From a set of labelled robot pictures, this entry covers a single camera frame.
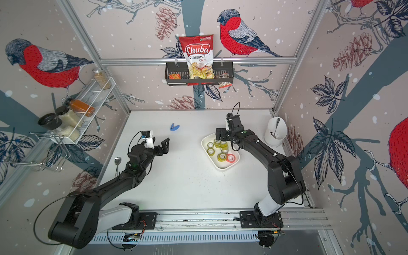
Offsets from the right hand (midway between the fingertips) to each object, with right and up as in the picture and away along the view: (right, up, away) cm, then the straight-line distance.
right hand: (222, 132), depth 91 cm
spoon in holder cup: (+34, +5, +4) cm, 35 cm away
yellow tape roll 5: (0, -15, +1) cm, 15 cm away
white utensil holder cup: (+39, -2, +9) cm, 40 cm away
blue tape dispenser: (-32, +2, +18) cm, 37 cm away
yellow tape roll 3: (-7, -13, +5) cm, 15 cm away
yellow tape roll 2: (+2, -9, +6) cm, 11 cm away
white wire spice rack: (-65, +4, -25) cm, 70 cm away
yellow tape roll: (-3, -8, +9) cm, 12 cm away
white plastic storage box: (+1, -19, -1) cm, 19 cm away
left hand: (-33, -1, -6) cm, 33 cm away
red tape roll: (+5, -16, +3) cm, 17 cm away
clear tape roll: (-7, -9, +9) cm, 15 cm away
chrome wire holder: (-76, -7, -23) cm, 80 cm away
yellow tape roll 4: (+2, -13, +6) cm, 14 cm away
